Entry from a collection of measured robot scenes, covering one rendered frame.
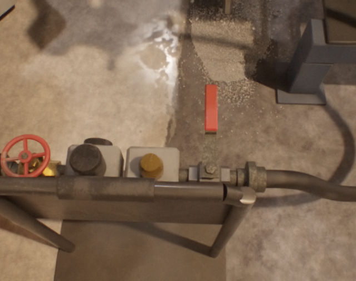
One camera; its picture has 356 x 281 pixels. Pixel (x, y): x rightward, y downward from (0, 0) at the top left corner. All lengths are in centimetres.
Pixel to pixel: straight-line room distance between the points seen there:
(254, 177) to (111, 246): 53
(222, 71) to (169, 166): 67
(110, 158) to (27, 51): 79
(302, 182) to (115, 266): 56
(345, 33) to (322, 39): 5
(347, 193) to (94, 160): 45
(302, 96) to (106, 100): 57
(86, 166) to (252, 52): 82
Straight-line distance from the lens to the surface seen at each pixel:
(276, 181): 66
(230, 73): 126
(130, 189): 51
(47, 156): 63
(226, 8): 107
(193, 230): 107
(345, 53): 111
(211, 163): 63
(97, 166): 60
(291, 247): 111
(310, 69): 115
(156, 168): 60
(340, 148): 123
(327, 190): 74
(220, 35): 133
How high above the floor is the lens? 106
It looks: 67 degrees down
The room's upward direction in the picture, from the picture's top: straight up
